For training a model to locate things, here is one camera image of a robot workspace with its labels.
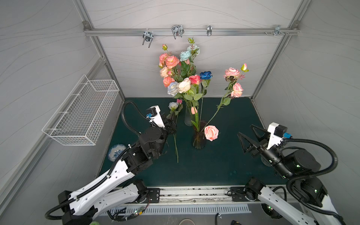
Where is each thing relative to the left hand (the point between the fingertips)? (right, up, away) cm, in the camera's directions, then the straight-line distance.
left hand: (168, 113), depth 63 cm
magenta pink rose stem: (+3, +9, +52) cm, 53 cm away
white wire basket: (-44, -3, +6) cm, 45 cm away
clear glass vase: (+11, -3, +38) cm, 40 cm away
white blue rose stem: (-1, +4, +47) cm, 47 cm away
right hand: (+32, -6, -7) cm, 34 cm away
